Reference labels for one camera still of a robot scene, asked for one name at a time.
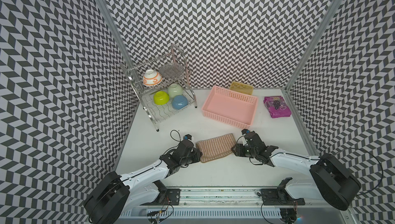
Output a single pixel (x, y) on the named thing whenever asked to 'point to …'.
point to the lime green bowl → (161, 97)
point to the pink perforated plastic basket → (231, 106)
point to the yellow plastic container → (241, 87)
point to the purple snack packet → (276, 107)
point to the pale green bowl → (174, 90)
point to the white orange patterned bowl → (151, 77)
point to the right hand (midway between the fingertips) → (234, 151)
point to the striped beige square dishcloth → (215, 147)
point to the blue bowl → (179, 101)
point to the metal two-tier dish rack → (163, 83)
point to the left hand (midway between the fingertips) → (201, 155)
